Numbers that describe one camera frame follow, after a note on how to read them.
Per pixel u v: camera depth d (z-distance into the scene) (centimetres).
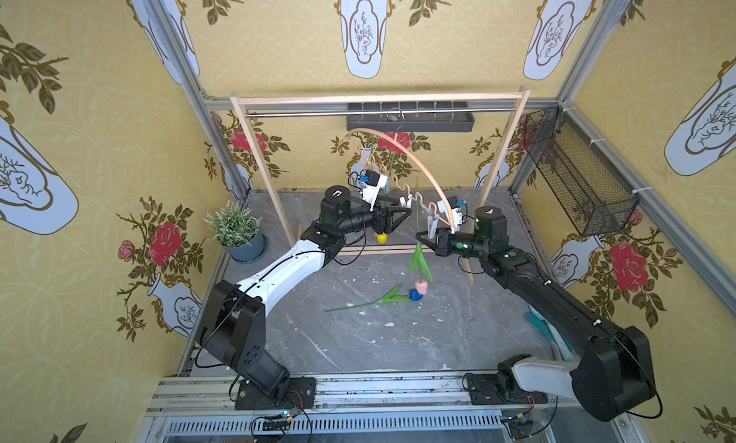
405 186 72
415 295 88
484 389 73
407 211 70
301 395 73
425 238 75
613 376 40
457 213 70
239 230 89
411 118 92
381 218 66
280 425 71
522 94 58
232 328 44
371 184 66
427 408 73
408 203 75
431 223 70
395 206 76
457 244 68
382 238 93
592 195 84
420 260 76
